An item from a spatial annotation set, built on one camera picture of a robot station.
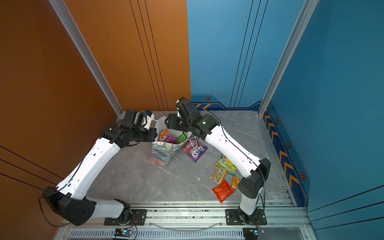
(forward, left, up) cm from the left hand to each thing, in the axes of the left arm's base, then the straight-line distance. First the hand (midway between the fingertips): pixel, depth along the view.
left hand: (158, 132), depth 75 cm
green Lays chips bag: (+4, -11, -10) cm, 15 cm away
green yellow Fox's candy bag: (-5, -37, -23) cm, 43 cm away
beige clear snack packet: (-12, -33, -24) cm, 42 cm away
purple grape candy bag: (+5, -4, -12) cm, 13 cm away
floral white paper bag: (-6, -6, 0) cm, 8 cm away
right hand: (+1, -5, +7) cm, 9 cm away
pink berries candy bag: (+5, -18, -23) cm, 30 cm away
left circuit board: (-39, +15, -27) cm, 50 cm away
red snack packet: (-21, -35, -23) cm, 47 cm away
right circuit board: (-39, -47, -26) cm, 66 cm away
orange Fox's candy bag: (+7, 0, -11) cm, 13 cm away
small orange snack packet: (-16, -42, -24) cm, 51 cm away
